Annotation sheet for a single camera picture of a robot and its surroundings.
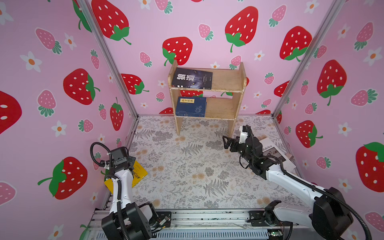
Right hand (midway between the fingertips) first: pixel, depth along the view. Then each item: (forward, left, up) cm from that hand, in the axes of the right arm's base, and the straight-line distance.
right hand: (229, 136), depth 81 cm
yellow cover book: (-18, +52, -20) cm, 59 cm away
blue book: (+17, +24, +5) cm, 30 cm away
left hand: (-19, +57, -10) cm, 60 cm away
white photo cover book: (+8, -30, -19) cm, 36 cm away
